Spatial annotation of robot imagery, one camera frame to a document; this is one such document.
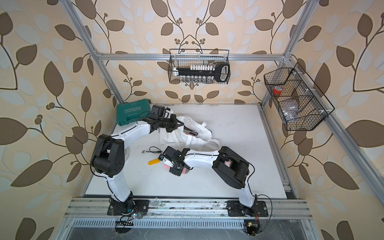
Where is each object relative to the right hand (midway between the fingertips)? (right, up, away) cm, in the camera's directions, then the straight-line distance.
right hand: (176, 166), depth 89 cm
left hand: (+4, +27, 0) cm, 28 cm away
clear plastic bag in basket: (+59, +34, -16) cm, 70 cm away
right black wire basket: (+64, +36, -16) cm, 75 cm away
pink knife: (+5, -1, -4) cm, 7 cm away
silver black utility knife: (-21, +8, +5) cm, 23 cm away
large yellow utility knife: (-15, +2, +4) cm, 15 cm away
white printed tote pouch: (+7, +19, -4) cm, 21 cm away
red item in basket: (+60, +46, -2) cm, 75 cm away
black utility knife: (+7, +21, +10) cm, 24 cm away
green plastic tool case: (-38, +34, +22) cm, 56 cm away
